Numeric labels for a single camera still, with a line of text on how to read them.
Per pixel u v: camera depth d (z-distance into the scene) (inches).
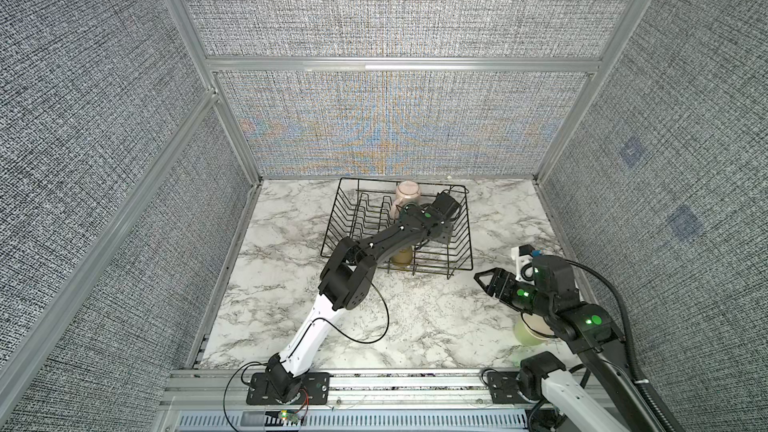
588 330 19.2
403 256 35.7
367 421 27.6
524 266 25.5
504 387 28.7
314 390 29.0
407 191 38.2
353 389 29.5
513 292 25.1
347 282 22.6
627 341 18.6
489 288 25.7
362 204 41.6
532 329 23.4
